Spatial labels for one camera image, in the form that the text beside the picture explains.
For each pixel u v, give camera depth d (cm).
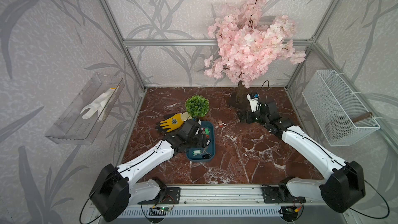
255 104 69
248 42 56
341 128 71
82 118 64
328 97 68
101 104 64
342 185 39
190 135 63
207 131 96
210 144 91
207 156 87
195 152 87
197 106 92
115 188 39
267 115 61
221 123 99
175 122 99
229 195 75
